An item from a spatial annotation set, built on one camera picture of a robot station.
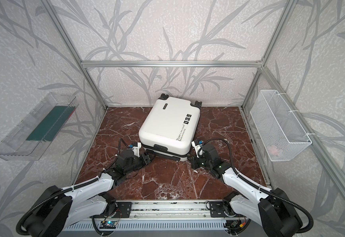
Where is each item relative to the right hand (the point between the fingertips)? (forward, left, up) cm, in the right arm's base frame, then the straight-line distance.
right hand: (188, 153), depth 84 cm
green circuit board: (-33, +39, -10) cm, 52 cm away
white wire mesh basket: (-4, -39, +24) cm, 46 cm away
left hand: (0, +18, +1) cm, 18 cm away
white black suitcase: (+11, +9, +11) cm, 18 cm away
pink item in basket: (-4, -42, +11) cm, 44 cm away
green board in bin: (0, +60, +28) cm, 66 cm away
